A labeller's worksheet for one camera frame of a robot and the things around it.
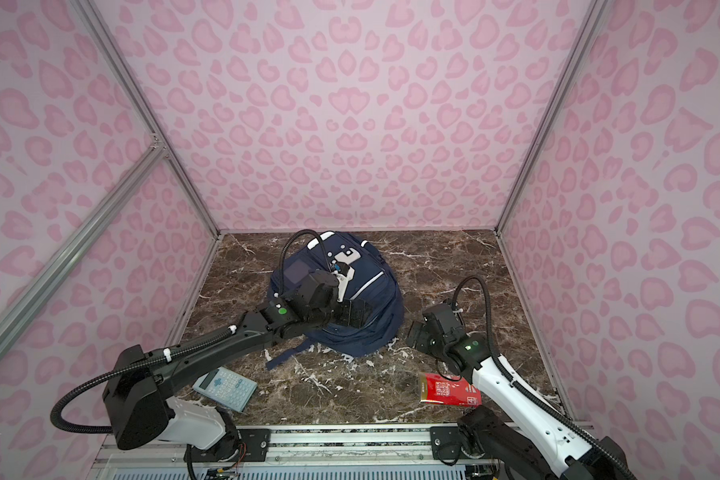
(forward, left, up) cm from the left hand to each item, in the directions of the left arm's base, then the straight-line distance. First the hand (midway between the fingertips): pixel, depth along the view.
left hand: (362, 300), depth 77 cm
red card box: (-17, -20, -19) cm, 32 cm away
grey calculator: (-15, +38, -19) cm, 45 cm away
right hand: (-6, -15, -9) cm, 19 cm away
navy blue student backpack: (+14, +29, -15) cm, 35 cm away
